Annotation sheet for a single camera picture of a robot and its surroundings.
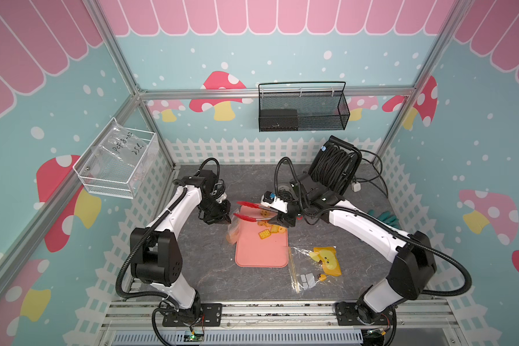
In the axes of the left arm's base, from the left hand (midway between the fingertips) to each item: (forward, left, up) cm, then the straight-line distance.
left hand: (229, 223), depth 82 cm
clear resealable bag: (-1, -2, -1) cm, 2 cm away
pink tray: (-2, -12, -14) cm, 19 cm away
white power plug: (+27, -58, -9) cm, 65 cm away
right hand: (+2, -17, +5) cm, 18 cm away
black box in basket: (+36, -18, +22) cm, 46 cm away
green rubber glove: (+11, -69, -11) cm, 71 cm away
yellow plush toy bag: (-13, -34, -12) cm, 38 cm away
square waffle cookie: (+2, -14, -13) cm, 19 cm away
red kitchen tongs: (+4, -10, +7) cm, 13 cm away
